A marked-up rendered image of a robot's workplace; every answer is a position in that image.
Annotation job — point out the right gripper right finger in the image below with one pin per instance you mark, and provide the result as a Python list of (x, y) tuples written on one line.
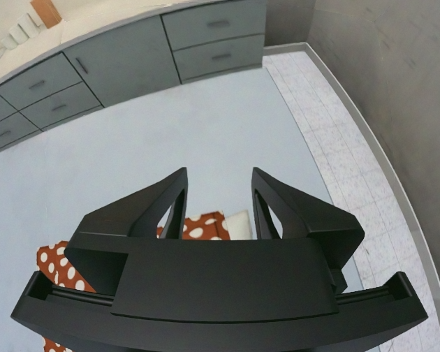
[(303, 215)]

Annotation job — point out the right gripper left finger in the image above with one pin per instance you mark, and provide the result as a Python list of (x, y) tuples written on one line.
[(139, 213)]

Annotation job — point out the brown polka-dot pillowcase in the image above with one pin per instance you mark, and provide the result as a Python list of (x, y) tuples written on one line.
[(50, 259)]

